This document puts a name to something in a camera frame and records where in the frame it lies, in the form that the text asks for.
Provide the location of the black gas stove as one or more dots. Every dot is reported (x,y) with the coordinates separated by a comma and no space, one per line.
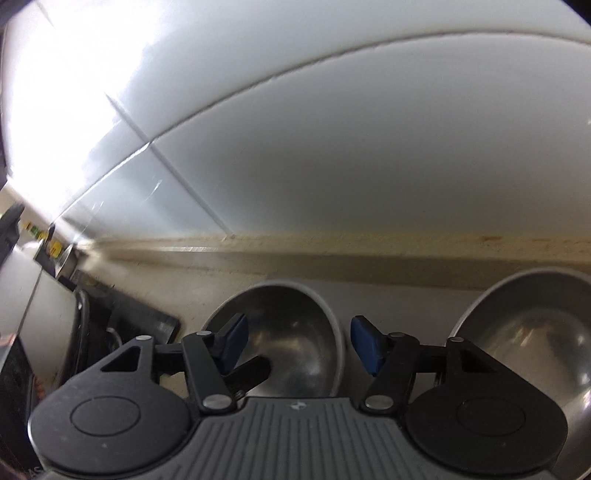
(134,318)

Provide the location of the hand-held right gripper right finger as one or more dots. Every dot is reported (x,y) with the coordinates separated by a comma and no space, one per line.
(367,344)

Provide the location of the stainless steel bowl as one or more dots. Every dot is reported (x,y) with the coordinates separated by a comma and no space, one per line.
(531,332)
(295,341)

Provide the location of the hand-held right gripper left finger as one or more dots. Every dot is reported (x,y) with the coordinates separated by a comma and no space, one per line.
(233,341)

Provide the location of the aluminium pressure cooker pot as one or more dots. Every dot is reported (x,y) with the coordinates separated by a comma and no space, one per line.
(32,304)

